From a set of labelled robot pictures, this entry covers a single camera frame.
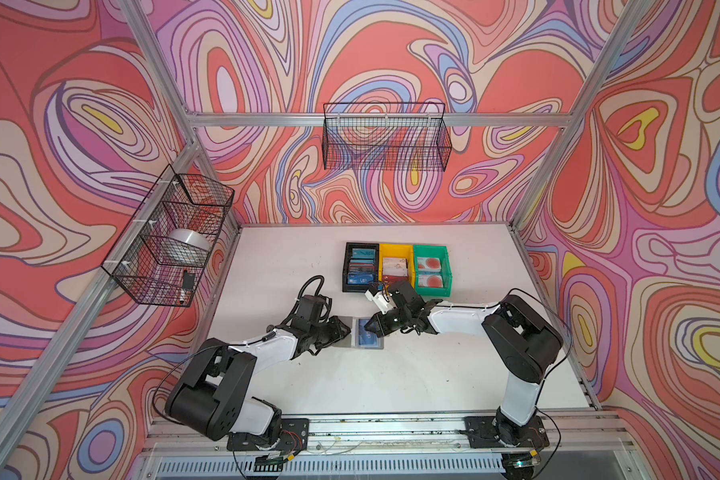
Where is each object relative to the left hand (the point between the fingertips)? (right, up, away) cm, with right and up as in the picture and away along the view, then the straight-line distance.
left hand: (353, 329), depth 89 cm
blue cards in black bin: (+2, +18, +16) cm, 24 cm away
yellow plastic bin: (+16, +24, +18) cm, 33 cm away
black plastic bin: (-1, +11, +9) cm, 15 cm away
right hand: (+5, -1, +1) cm, 5 cm away
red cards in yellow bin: (+14, +17, +16) cm, 27 cm away
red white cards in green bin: (+27, +16, +16) cm, 35 cm away
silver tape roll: (-40, +27, -15) cm, 51 cm away
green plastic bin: (+29, +24, +16) cm, 40 cm away
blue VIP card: (+4, -3, 0) cm, 5 cm away
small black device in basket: (-40, +16, -16) cm, 46 cm away
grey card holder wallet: (0, -3, 0) cm, 3 cm away
